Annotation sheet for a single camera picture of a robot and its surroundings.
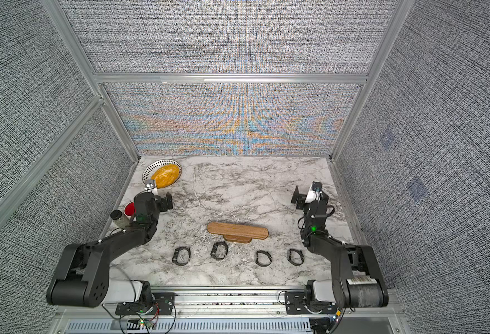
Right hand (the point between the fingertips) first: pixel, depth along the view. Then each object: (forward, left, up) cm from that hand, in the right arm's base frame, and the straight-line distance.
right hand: (310, 183), depth 86 cm
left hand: (0, +64, -5) cm, 64 cm away
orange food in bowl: (+13, +66, -11) cm, 69 cm away
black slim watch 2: (-27, +9, -16) cm, 32 cm away
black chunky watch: (-24, +53, -16) cm, 60 cm away
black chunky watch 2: (-23, +39, -13) cm, 47 cm away
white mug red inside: (-6, +78, -11) cm, 79 cm away
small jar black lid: (-12, +80, -9) cm, 81 cm away
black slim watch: (-24, +19, -16) cm, 34 cm away
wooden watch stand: (-17, +30, -10) cm, 36 cm away
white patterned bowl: (+23, +78, -16) cm, 83 cm away
